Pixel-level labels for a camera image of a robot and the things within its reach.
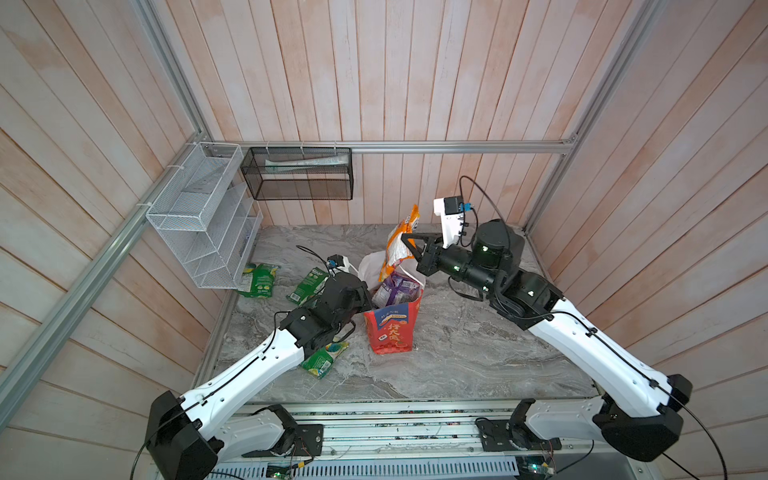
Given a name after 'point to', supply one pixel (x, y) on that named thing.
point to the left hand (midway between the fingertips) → (367, 292)
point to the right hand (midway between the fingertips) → (401, 238)
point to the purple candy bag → (396, 290)
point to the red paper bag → (393, 329)
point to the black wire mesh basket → (299, 173)
